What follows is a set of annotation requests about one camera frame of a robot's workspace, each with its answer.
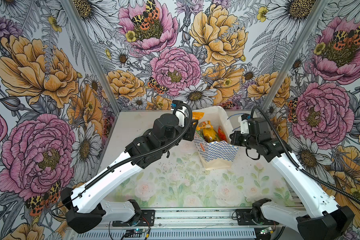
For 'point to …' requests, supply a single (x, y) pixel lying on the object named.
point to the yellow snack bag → (209, 134)
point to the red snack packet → (221, 134)
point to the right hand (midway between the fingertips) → (230, 140)
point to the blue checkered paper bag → (217, 154)
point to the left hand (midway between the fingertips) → (193, 126)
